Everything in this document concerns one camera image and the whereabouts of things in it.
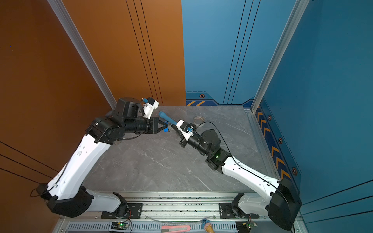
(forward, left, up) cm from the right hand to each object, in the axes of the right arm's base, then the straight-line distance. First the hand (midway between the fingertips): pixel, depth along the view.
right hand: (173, 124), depth 64 cm
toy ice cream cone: (-35, -16, -34) cm, 51 cm away
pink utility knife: (-35, +2, -35) cm, 50 cm away
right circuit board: (-34, -33, -38) cm, 61 cm away
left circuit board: (-34, +27, -37) cm, 57 cm away
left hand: (-1, +2, +1) cm, 3 cm away
